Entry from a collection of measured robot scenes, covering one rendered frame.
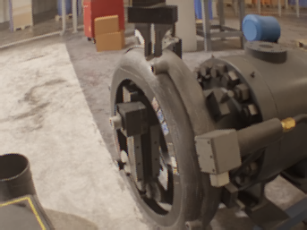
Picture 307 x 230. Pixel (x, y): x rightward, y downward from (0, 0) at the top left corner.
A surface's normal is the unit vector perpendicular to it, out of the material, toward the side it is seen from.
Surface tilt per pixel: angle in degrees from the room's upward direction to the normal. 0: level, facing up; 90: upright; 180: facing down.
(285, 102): 57
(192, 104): 46
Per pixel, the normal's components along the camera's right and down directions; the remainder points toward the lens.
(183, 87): 0.21, -0.54
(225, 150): 0.38, -0.06
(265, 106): 0.33, -0.26
